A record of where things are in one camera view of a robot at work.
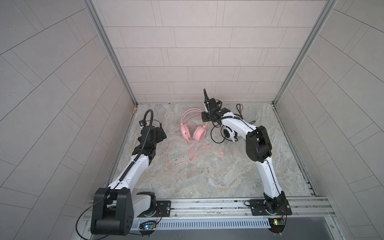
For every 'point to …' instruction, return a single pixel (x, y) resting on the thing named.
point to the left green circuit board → (147, 227)
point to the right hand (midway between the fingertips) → (203, 115)
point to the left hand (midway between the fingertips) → (159, 128)
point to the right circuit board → (277, 225)
